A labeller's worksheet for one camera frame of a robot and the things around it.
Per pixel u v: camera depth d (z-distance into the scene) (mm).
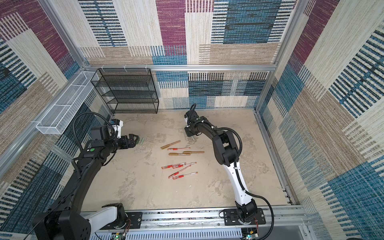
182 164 917
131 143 727
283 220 749
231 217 731
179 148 992
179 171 893
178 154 961
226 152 630
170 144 1012
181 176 878
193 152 965
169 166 914
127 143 708
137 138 794
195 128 812
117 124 713
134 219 738
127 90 1097
